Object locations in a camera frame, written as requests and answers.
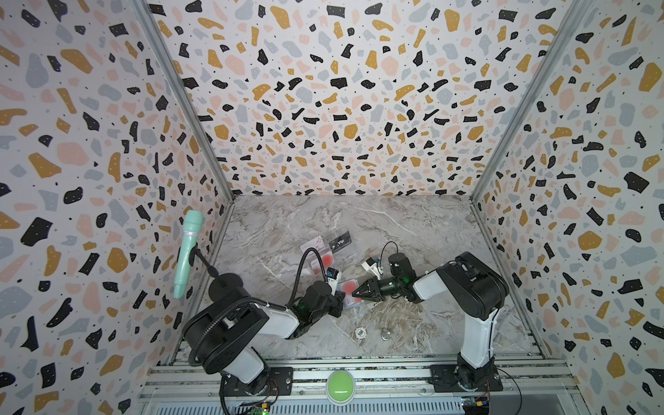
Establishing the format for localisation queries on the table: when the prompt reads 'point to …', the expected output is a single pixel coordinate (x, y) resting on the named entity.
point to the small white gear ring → (360, 333)
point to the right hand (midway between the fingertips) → (360, 297)
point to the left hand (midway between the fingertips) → (352, 295)
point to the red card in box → (327, 260)
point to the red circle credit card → (348, 287)
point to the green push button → (340, 387)
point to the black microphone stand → (222, 284)
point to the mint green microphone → (194, 227)
